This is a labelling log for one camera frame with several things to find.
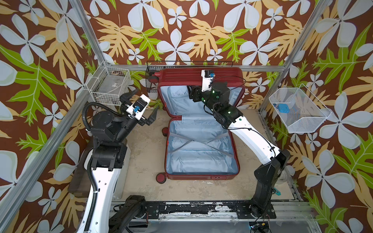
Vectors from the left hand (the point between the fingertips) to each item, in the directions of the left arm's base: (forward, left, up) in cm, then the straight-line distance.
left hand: (144, 94), depth 55 cm
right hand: (+16, -19, -6) cm, 25 cm away
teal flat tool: (-23, -68, -51) cm, 88 cm away
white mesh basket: (+11, -82, -21) cm, 86 cm away
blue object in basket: (+19, -75, -26) cm, 82 cm away
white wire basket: (+36, +35, -21) cm, 54 cm away
